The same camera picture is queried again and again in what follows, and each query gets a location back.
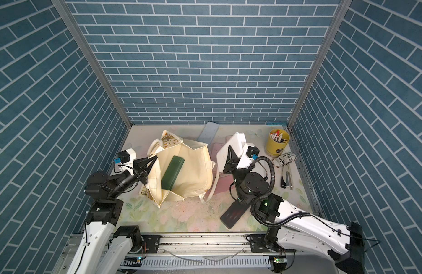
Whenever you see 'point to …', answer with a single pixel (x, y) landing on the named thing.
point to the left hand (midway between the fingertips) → (160, 159)
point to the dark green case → (173, 170)
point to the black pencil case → (232, 213)
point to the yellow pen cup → (278, 140)
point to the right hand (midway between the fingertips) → (234, 149)
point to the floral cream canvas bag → (198, 171)
